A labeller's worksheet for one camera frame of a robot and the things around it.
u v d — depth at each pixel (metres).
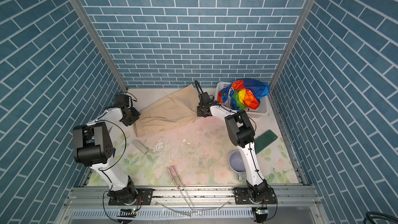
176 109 1.08
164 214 0.77
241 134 0.60
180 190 0.77
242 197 0.74
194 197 0.75
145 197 0.73
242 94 0.96
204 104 0.85
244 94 0.96
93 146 0.49
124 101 0.78
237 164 0.85
